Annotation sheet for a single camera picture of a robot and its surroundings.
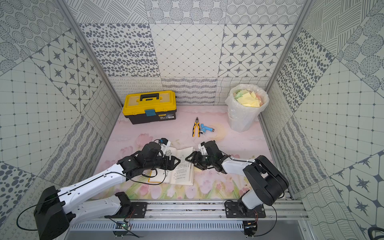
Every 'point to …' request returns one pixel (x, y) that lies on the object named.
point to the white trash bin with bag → (242, 118)
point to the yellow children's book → (182, 174)
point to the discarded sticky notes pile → (248, 98)
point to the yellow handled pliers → (198, 124)
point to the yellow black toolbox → (140, 107)
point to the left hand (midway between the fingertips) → (174, 156)
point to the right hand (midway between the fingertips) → (189, 162)
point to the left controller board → (121, 228)
